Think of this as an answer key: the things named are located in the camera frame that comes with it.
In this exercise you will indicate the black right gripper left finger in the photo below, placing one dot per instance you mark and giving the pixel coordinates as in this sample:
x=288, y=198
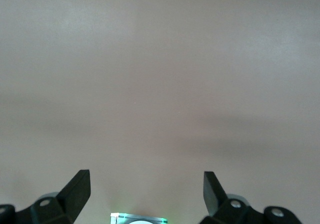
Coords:
x=67, y=204

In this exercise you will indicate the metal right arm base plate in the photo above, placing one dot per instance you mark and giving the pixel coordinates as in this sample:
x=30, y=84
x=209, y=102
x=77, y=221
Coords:
x=117, y=219

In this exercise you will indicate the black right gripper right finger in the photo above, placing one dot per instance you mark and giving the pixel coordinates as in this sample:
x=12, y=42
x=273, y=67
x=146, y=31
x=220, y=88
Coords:
x=225, y=211

